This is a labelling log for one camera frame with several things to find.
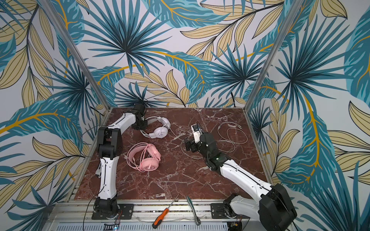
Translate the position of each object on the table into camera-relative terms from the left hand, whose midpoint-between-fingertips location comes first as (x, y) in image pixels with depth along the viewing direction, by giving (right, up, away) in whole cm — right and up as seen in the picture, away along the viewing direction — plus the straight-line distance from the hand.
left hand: (143, 126), depth 106 cm
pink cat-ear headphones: (+7, -18, -22) cm, 29 cm away
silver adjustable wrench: (-20, -26, -20) cm, 39 cm away
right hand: (+34, -5, -24) cm, 42 cm away
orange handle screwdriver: (+18, -44, -36) cm, 60 cm away
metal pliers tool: (+37, -45, -36) cm, 69 cm away
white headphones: (+14, -4, -11) cm, 18 cm away
